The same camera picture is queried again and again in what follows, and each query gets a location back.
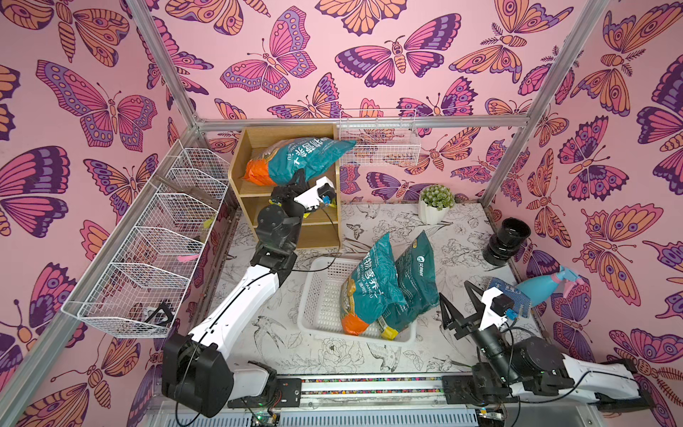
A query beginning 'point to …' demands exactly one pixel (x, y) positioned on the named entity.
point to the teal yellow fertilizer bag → (417, 275)
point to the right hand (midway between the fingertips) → (452, 292)
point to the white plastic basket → (320, 281)
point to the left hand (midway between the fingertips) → (299, 165)
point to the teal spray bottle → (538, 288)
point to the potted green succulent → (435, 202)
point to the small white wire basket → (384, 137)
